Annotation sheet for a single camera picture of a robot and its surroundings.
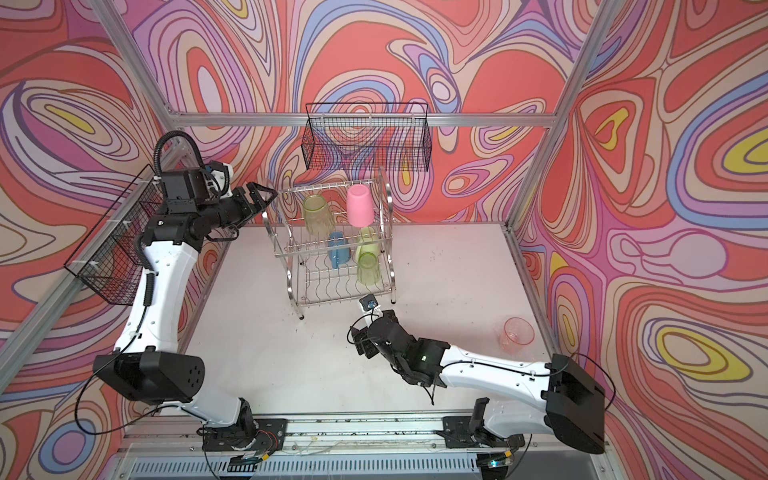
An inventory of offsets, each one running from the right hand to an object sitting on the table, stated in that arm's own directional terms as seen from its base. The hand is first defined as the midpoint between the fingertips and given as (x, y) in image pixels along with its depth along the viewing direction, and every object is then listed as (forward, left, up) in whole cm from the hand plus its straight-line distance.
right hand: (367, 327), depth 77 cm
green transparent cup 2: (+21, 0, -3) cm, 22 cm away
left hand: (+23, +23, +26) cm, 41 cm away
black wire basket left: (+10, +58, +21) cm, 63 cm away
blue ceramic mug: (+27, +10, -1) cm, 29 cm away
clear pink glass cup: (+2, -43, -12) cm, 45 cm away
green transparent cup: (+23, +12, +18) cm, 32 cm away
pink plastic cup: (+24, +1, +20) cm, 31 cm away
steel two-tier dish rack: (+22, +20, -8) cm, 31 cm away
